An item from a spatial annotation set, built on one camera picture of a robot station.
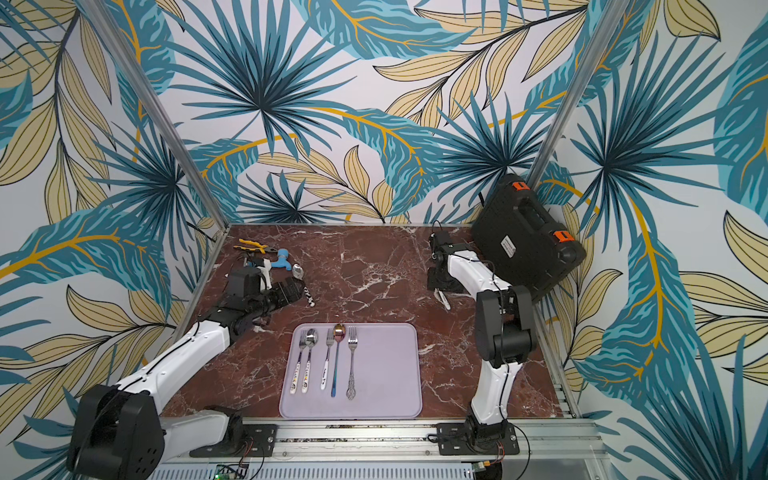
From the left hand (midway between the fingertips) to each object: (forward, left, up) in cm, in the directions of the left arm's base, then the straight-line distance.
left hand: (293, 290), depth 85 cm
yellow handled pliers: (+26, +20, -12) cm, 34 cm away
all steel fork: (-23, -17, -14) cm, 32 cm away
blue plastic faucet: (+18, +10, -10) cm, 23 cm away
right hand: (+8, -45, -7) cm, 47 cm away
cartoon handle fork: (-9, -2, -13) cm, 16 cm away
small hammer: (+23, +25, -13) cm, 37 cm away
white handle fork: (-8, -10, -13) cm, 18 cm away
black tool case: (+19, -67, +6) cm, 69 cm away
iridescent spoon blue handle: (-7, -13, -12) cm, 19 cm away
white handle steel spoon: (+6, -45, -13) cm, 48 cm away
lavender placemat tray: (-19, -27, -13) cm, 35 cm away
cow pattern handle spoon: (+15, +4, -12) cm, 19 cm away
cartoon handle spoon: (-10, -5, -11) cm, 16 cm away
